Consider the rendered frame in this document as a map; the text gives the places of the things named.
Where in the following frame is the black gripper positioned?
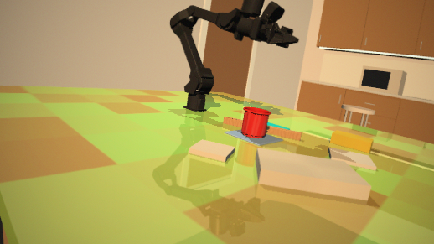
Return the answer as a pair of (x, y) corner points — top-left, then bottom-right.
(249, 18), (299, 48)

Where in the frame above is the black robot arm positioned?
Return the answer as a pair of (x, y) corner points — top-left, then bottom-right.
(170, 0), (285, 112)

